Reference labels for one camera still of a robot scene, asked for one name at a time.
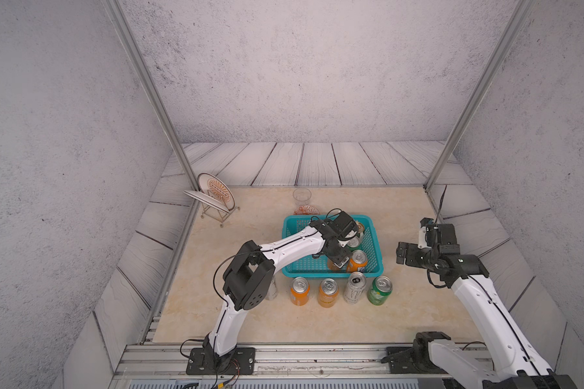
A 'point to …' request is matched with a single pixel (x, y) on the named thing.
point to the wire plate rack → (216, 214)
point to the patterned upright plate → (212, 185)
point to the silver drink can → (272, 292)
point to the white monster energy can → (354, 288)
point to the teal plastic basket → (318, 267)
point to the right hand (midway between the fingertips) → (414, 251)
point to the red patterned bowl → (307, 210)
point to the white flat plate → (200, 197)
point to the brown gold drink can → (361, 228)
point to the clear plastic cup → (301, 195)
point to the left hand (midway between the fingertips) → (343, 256)
